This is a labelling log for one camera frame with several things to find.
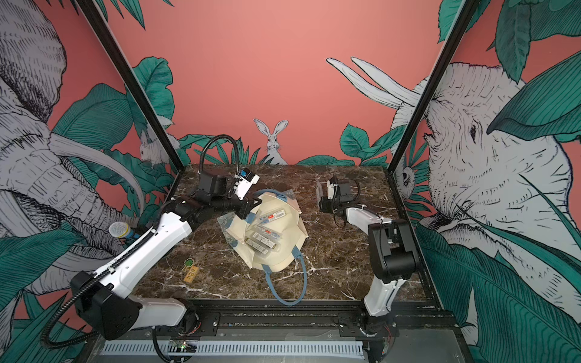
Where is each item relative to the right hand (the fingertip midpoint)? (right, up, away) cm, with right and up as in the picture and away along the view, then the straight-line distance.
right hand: (319, 198), depth 97 cm
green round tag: (-52, -25, -10) cm, 59 cm away
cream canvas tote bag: (-14, -26, -12) cm, 32 cm away
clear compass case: (+1, +3, +4) cm, 5 cm away
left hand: (-22, +1, -23) cm, 32 cm away
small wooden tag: (-50, -28, -14) cm, 59 cm away
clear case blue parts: (-24, -19, -7) cm, 31 cm away
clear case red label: (-21, -8, 0) cm, 22 cm away
